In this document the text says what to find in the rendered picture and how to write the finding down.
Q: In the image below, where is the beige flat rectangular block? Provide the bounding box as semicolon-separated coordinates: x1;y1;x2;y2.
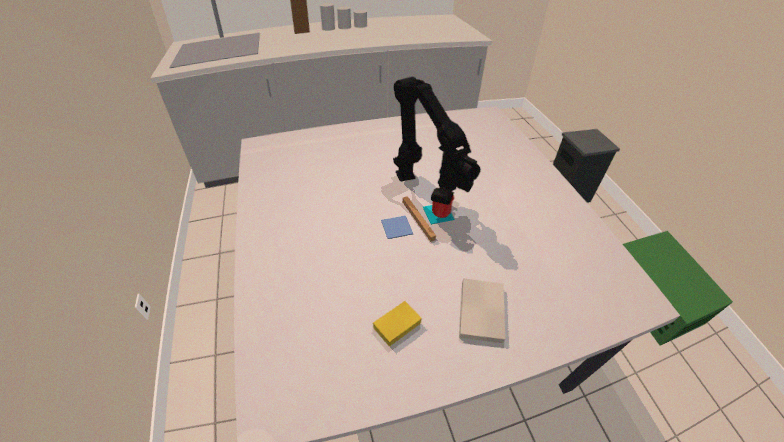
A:
459;278;506;343

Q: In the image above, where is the yellow block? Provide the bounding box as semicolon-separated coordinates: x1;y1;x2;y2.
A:
373;301;421;346

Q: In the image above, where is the red cup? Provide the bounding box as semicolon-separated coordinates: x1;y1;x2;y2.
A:
432;196;454;218

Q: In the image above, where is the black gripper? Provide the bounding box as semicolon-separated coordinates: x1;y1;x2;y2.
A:
431;167;457;205

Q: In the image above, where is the tan flat bar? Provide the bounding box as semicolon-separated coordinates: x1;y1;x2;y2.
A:
402;196;436;242

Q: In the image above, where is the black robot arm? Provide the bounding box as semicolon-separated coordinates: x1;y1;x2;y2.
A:
393;77;481;192

